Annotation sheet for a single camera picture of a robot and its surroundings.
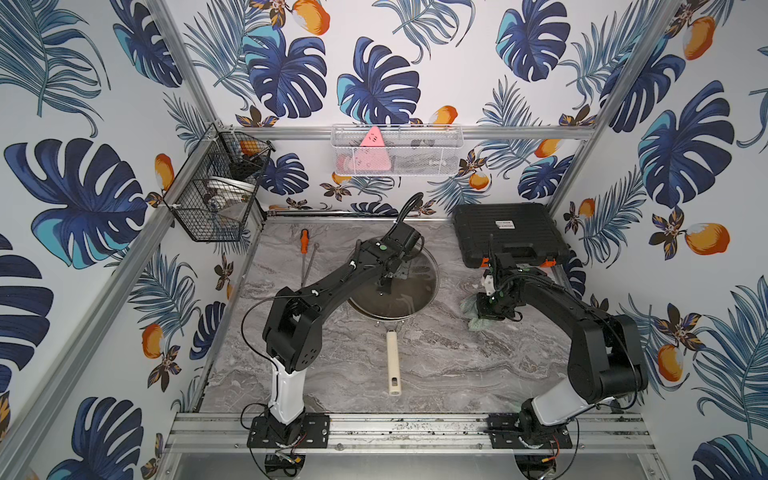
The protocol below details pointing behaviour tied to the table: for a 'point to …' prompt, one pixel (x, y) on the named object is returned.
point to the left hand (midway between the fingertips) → (395, 258)
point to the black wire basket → (213, 195)
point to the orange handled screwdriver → (304, 245)
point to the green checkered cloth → (469, 307)
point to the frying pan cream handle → (394, 371)
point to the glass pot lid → (408, 295)
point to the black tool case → (525, 230)
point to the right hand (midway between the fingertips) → (484, 313)
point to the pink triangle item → (372, 154)
